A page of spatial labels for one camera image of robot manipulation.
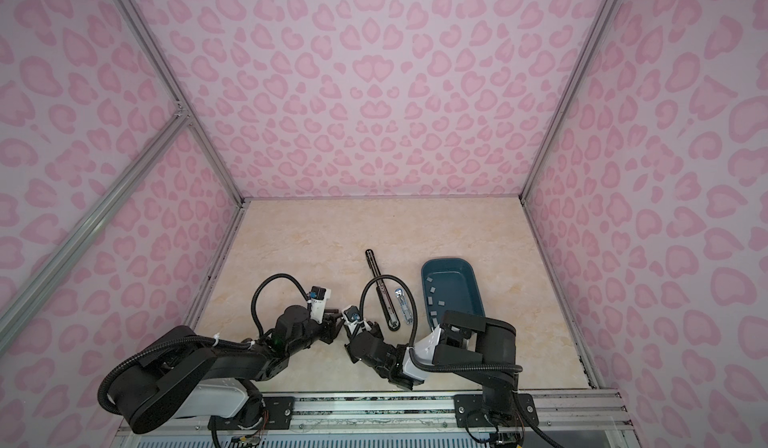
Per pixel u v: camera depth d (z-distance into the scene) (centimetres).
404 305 90
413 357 56
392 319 86
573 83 86
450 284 97
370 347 64
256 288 66
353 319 72
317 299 77
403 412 75
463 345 51
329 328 77
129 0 72
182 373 45
